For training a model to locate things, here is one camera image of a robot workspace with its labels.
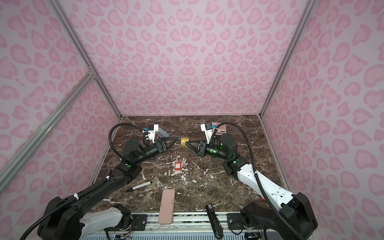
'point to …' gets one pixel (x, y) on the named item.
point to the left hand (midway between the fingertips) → (178, 138)
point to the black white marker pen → (138, 186)
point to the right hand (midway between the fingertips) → (188, 144)
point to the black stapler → (216, 225)
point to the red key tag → (178, 166)
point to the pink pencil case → (166, 207)
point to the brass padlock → (183, 140)
